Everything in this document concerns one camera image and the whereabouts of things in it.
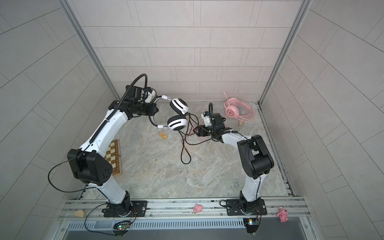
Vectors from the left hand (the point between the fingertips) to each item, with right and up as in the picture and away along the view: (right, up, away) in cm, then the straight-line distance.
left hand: (161, 106), depth 82 cm
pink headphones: (+48, -1, +22) cm, 53 cm away
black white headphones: (+11, -8, -14) cm, 20 cm away
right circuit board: (+45, -55, -14) cm, 73 cm away
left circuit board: (-12, -54, -18) cm, 58 cm away
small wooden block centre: (-2, -18, +15) cm, 24 cm away
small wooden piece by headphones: (+50, -11, +21) cm, 55 cm away
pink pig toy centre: (+21, -49, -12) cm, 55 cm away
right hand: (+20, -14, +11) cm, 27 cm away
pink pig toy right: (+60, -51, -14) cm, 80 cm away
